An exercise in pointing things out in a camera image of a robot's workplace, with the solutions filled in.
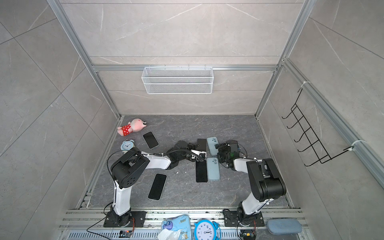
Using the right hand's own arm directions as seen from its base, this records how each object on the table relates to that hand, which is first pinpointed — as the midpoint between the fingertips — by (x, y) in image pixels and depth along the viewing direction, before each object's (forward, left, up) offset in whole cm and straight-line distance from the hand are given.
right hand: (214, 146), depth 96 cm
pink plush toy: (+19, +55, +3) cm, 58 cm away
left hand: (0, +10, +4) cm, 11 cm away
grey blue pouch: (-45, -28, -1) cm, 53 cm away
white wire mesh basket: (+38, +24, +27) cm, 52 cm away
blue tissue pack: (-42, +20, 0) cm, 46 cm away
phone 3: (-26, +36, -5) cm, 45 cm away
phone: (-16, +9, -3) cm, 19 cm away
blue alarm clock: (-45, +8, -1) cm, 46 cm away
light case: (+7, +1, -5) cm, 8 cm away
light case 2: (-14, +2, -4) cm, 15 cm away
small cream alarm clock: (+3, +59, 0) cm, 59 cm away
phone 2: (+9, +45, -3) cm, 45 cm away
